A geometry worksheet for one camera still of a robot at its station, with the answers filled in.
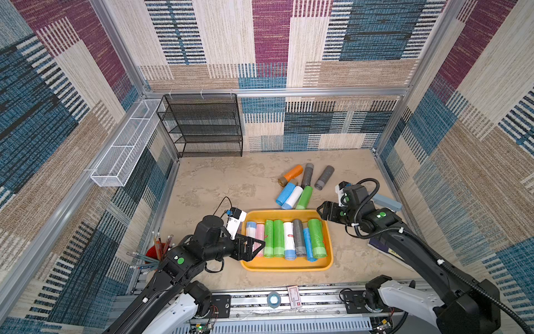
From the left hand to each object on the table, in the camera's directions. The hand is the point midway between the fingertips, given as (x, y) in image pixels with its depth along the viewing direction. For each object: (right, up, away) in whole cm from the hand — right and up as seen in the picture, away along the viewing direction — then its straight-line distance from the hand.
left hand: (256, 242), depth 69 cm
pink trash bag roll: (0, -3, +18) cm, 18 cm away
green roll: (+21, +11, +32) cm, 40 cm away
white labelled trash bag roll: (+12, -8, +13) cm, 19 cm away
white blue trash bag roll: (-3, 0, +20) cm, 20 cm away
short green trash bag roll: (+8, -4, +17) cm, 20 cm away
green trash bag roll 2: (+23, +1, +16) cm, 28 cm away
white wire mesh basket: (-48, +25, +2) cm, 54 cm away
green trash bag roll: (+4, -7, +14) cm, 16 cm away
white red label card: (+13, -21, +6) cm, 26 cm away
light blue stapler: (+57, +10, +25) cm, 63 cm away
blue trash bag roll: (+19, -2, +18) cm, 26 cm away
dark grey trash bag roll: (+16, 0, +20) cm, 25 cm away
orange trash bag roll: (+17, +23, +41) cm, 49 cm away
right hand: (+27, +7, +12) cm, 30 cm away
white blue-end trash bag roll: (+16, +11, +30) cm, 35 cm away
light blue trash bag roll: (+12, +13, +30) cm, 35 cm away
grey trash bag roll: (+24, +21, +39) cm, 50 cm away
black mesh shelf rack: (-30, +47, +39) cm, 68 cm away
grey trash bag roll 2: (+32, +20, +38) cm, 54 cm away
